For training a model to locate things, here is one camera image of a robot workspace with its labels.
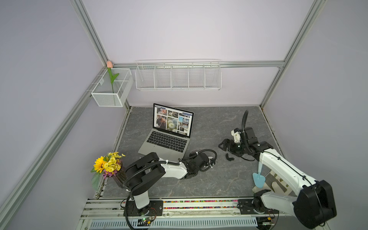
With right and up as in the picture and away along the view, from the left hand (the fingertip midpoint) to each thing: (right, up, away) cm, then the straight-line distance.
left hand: (196, 153), depth 90 cm
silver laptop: (-17, +11, +12) cm, 24 cm away
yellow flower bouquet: (-39, +1, -27) cm, 48 cm away
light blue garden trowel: (+37, -14, -7) cm, 40 cm away
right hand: (+16, +5, -6) cm, 18 cm away
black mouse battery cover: (+21, -4, +1) cm, 22 cm away
